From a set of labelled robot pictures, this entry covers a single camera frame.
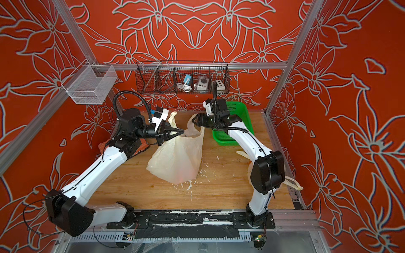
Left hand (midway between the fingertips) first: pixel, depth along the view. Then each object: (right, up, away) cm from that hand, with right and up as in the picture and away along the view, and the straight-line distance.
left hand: (182, 131), depth 62 cm
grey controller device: (+9, +27, +29) cm, 41 cm away
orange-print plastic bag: (-3, -13, +8) cm, 15 cm away
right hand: (+3, +6, +19) cm, 20 cm away
